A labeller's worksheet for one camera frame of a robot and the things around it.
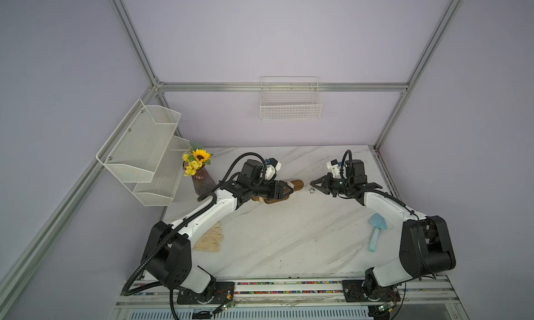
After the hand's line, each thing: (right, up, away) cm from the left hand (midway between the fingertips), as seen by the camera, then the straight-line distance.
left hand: (286, 192), depth 79 cm
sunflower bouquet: (-37, +12, +3) cm, 39 cm away
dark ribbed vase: (-37, +3, +14) cm, 40 cm away
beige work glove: (-31, -21, +7) cm, 38 cm away
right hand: (+12, +2, +8) cm, 14 cm away
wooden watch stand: (+7, +1, +16) cm, 17 cm away
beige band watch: (+3, +2, +15) cm, 15 cm away
